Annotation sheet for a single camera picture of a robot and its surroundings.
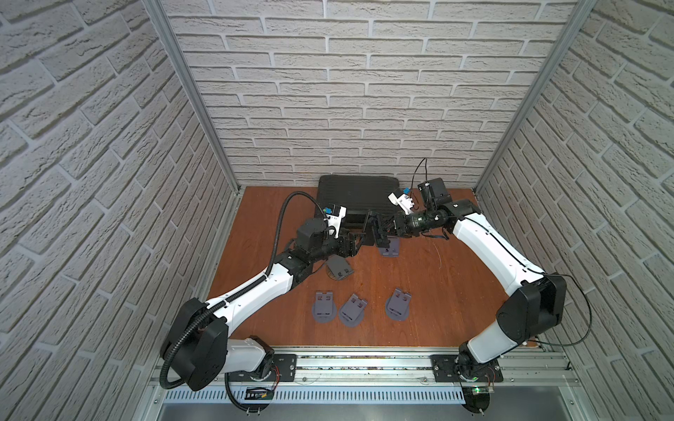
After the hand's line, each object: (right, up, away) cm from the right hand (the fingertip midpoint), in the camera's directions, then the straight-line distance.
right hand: (387, 231), depth 77 cm
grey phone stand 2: (-11, -27, +6) cm, 30 cm away
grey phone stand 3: (+5, -26, +8) cm, 27 cm away
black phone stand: (-5, -2, -3) cm, 7 cm away
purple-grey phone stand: (+5, -9, +18) cm, 20 cm away
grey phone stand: (-20, -26, +6) cm, 33 cm away
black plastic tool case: (-7, +14, +39) cm, 42 cm away
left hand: (-7, 0, -1) cm, 7 cm away
